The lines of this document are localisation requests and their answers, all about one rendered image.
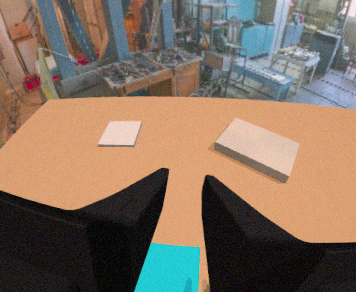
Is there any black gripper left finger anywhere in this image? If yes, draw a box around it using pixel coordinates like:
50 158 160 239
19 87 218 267
0 167 170 292

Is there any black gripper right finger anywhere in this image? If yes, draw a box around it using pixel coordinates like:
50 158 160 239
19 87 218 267
202 174 356 292

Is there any pale pink flat rectangular slab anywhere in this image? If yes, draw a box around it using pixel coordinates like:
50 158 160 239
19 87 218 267
214 118 299 183

